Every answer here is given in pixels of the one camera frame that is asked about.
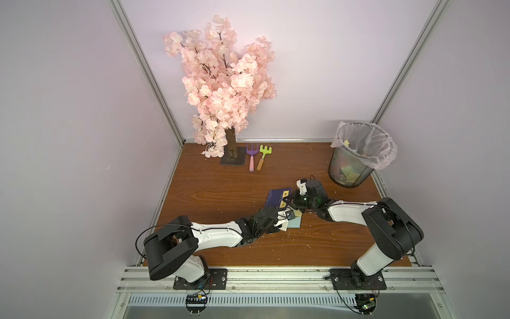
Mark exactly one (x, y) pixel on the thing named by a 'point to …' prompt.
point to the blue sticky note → (295, 223)
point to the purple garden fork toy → (252, 153)
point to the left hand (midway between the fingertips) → (279, 210)
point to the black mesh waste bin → (346, 168)
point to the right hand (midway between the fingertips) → (283, 193)
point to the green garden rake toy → (264, 151)
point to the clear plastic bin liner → (368, 141)
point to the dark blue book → (275, 197)
